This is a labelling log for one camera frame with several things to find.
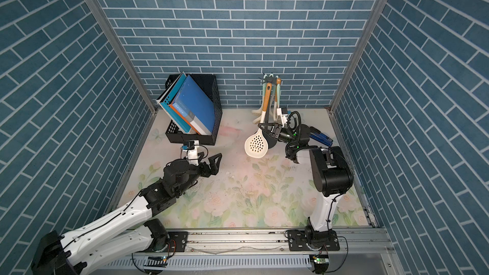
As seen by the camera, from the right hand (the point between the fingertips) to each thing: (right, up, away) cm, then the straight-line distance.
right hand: (261, 129), depth 83 cm
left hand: (-18, -10, -8) cm, 22 cm away
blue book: (-37, +14, +25) cm, 47 cm away
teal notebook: (-43, +14, +2) cm, 45 cm away
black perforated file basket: (-29, +26, +22) cm, 44 cm away
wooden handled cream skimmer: (-2, -8, +4) cm, 9 cm away
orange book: (-36, +5, +7) cm, 37 cm away
